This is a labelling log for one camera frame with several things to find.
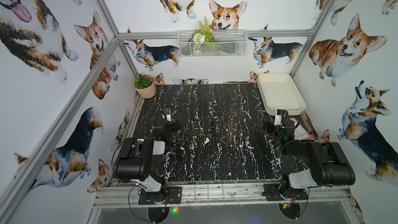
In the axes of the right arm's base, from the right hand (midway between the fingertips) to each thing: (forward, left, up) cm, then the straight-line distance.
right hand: (271, 117), depth 93 cm
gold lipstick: (-3, +47, -4) cm, 48 cm away
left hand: (+2, +60, +1) cm, 60 cm away
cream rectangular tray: (+28, -16, -8) cm, 33 cm away
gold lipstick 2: (-12, +46, -5) cm, 48 cm away
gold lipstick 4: (-10, +24, -6) cm, 27 cm away
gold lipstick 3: (-1, +23, -6) cm, 24 cm away
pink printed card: (-7, -19, -9) cm, 22 cm away
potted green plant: (+21, +80, +7) cm, 83 cm away
